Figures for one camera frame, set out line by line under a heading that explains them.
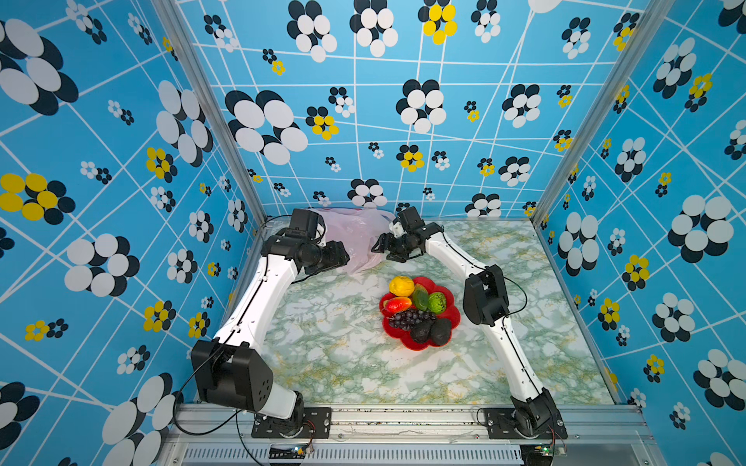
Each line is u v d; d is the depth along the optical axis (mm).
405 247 889
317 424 735
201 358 394
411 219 845
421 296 896
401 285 908
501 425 723
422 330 847
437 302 889
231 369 412
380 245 940
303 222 618
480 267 663
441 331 824
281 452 722
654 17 681
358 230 1042
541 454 697
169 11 683
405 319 864
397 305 848
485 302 643
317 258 667
